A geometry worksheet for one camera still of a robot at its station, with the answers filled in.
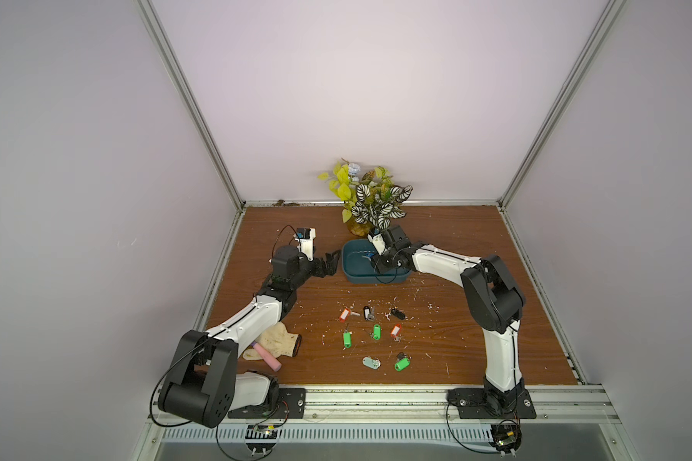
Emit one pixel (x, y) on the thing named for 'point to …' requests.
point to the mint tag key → (371, 362)
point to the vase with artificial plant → (371, 199)
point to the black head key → (397, 313)
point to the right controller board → (506, 437)
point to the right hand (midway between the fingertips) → (378, 253)
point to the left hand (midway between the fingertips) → (330, 248)
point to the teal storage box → (358, 267)
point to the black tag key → (367, 315)
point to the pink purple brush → (266, 357)
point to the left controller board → (263, 432)
